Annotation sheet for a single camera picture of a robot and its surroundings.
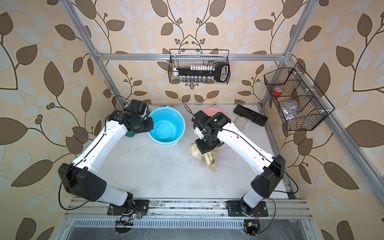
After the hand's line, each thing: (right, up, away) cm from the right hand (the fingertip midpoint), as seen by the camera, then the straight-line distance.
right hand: (204, 149), depth 73 cm
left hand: (-30, +12, +7) cm, 33 cm away
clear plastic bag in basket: (+43, +20, 0) cm, 48 cm away
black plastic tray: (+37, +19, +39) cm, 57 cm away
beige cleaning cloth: (+3, -3, -3) cm, 5 cm away
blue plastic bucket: (-22, +11, +26) cm, 36 cm away
